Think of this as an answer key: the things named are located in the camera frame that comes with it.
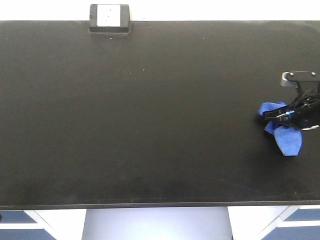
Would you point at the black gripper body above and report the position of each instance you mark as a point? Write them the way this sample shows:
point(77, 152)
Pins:
point(307, 116)

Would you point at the black bench power outlet box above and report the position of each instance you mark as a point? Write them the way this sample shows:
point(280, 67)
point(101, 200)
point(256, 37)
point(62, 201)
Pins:
point(110, 17)

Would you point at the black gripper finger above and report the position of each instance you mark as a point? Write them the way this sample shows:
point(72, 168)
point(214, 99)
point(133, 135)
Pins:
point(285, 121)
point(276, 112)

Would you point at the blue cloth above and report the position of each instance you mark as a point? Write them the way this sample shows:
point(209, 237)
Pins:
point(287, 142)

